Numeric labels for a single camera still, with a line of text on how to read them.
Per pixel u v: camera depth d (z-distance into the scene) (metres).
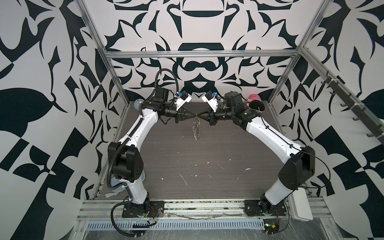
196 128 0.74
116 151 0.42
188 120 0.74
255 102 1.12
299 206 0.71
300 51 0.89
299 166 0.43
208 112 0.69
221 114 0.67
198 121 0.76
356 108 0.59
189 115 0.74
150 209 0.73
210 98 0.66
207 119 0.73
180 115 0.68
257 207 0.74
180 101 0.68
